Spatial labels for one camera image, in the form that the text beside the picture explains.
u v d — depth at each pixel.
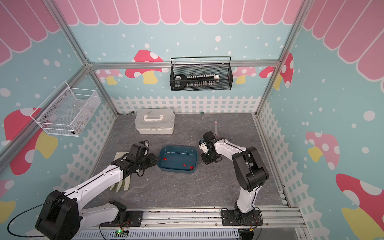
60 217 0.40
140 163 0.71
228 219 0.74
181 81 0.89
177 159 0.95
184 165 0.92
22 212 0.37
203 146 0.89
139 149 0.67
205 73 0.92
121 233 0.73
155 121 1.00
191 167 0.92
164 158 0.95
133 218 0.75
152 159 0.77
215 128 0.89
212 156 0.80
